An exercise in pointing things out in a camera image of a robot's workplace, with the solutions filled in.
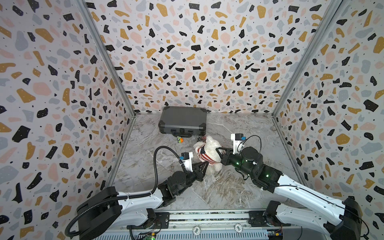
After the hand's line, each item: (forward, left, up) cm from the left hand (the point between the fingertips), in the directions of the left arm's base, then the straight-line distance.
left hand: (210, 161), depth 72 cm
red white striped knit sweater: (+2, +1, +4) cm, 5 cm away
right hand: (+3, -2, +8) cm, 8 cm away
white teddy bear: (+1, -4, -9) cm, 10 cm away
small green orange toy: (+26, +19, -19) cm, 38 cm away
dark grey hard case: (+42, +17, -18) cm, 49 cm away
